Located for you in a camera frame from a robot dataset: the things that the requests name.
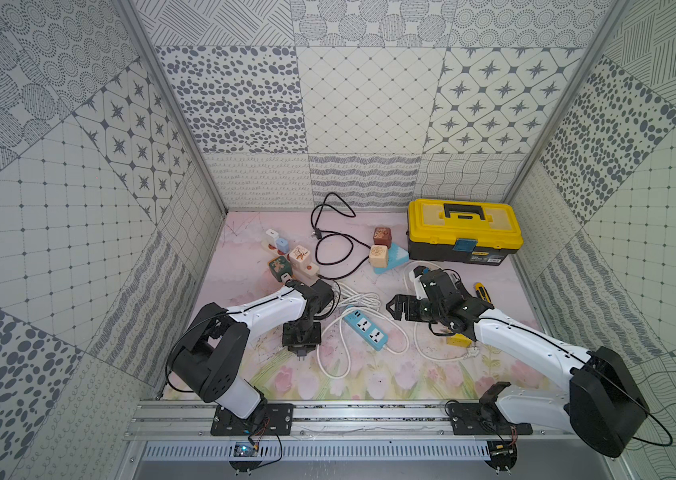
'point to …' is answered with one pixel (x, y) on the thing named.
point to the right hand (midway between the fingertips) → (401, 310)
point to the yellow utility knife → (481, 291)
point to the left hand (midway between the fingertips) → (308, 345)
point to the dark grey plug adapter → (301, 353)
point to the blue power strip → (366, 329)
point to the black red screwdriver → (459, 282)
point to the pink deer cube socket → (300, 256)
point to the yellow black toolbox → (462, 231)
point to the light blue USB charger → (282, 244)
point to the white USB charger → (271, 235)
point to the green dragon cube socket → (279, 266)
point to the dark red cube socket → (383, 236)
